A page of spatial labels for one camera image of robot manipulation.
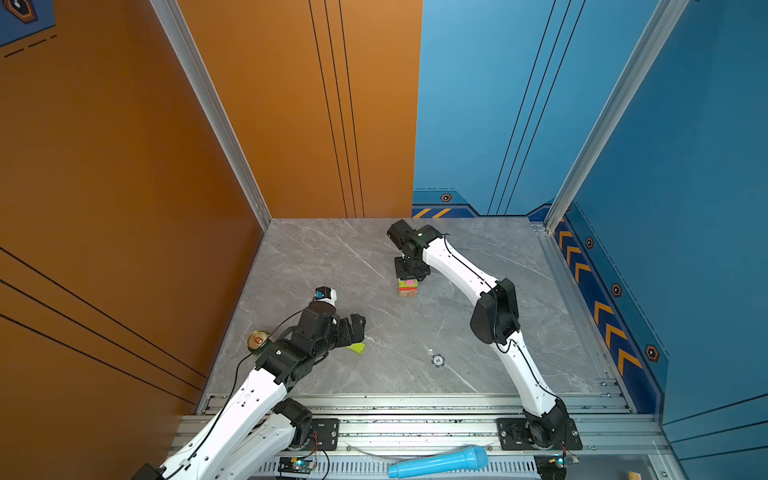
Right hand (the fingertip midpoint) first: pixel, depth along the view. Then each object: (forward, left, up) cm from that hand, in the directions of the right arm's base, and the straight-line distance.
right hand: (403, 276), depth 96 cm
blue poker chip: (-24, -10, -7) cm, 27 cm away
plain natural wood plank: (-4, -3, -4) cm, 6 cm away
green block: (-3, +1, 0) cm, 3 cm away
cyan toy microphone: (-48, -15, -4) cm, 51 cm away
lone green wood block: (-21, +14, -6) cm, 26 cm away
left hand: (-19, +14, +7) cm, 25 cm away
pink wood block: (-3, -2, +1) cm, 4 cm away
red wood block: (-4, -1, -2) cm, 4 cm away
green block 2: (-3, -3, -1) cm, 5 cm away
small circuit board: (-49, +26, -8) cm, 56 cm away
